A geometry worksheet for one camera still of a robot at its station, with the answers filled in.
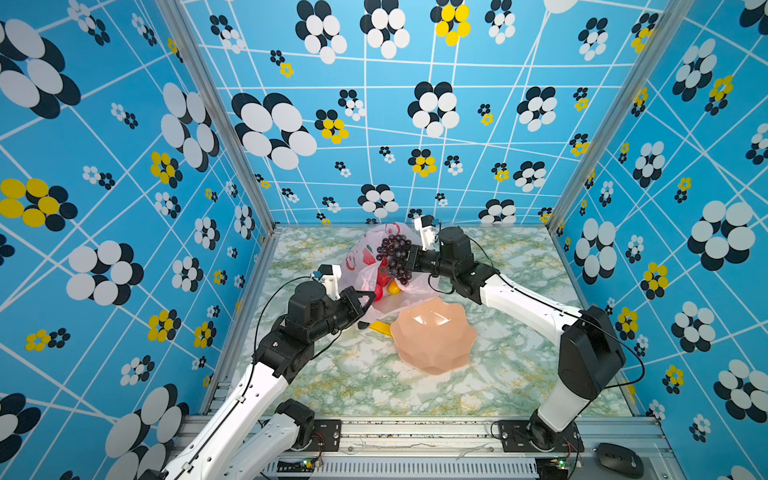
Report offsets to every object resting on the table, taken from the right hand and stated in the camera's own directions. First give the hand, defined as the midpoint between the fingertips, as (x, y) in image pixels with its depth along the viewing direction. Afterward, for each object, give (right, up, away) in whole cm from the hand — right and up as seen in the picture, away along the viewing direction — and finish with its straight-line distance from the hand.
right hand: (394, 253), depth 79 cm
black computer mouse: (+53, -49, -10) cm, 73 cm away
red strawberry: (-3, -9, +16) cm, 19 cm away
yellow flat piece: (-4, -23, +12) cm, 26 cm away
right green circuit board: (+38, -51, -9) cm, 64 cm away
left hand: (-3, -10, -11) cm, 15 cm away
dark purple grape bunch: (0, +1, -4) cm, 4 cm away
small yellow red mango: (0, -12, +18) cm, 21 cm away
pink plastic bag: (-8, -5, -3) cm, 10 cm away
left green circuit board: (-22, -51, -9) cm, 56 cm away
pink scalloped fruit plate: (+12, -26, +12) cm, 31 cm away
